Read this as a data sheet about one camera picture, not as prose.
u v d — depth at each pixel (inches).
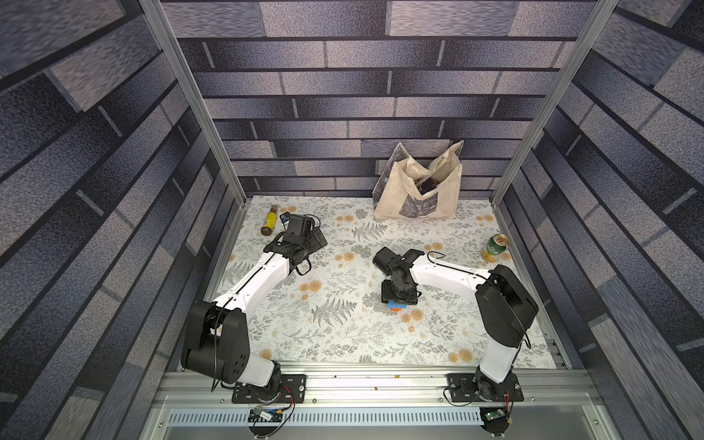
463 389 28.7
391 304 33.5
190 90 32.9
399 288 29.1
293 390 29.1
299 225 26.4
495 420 28.4
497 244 36.3
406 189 37.1
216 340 16.7
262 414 27.9
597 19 27.6
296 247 24.7
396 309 34.9
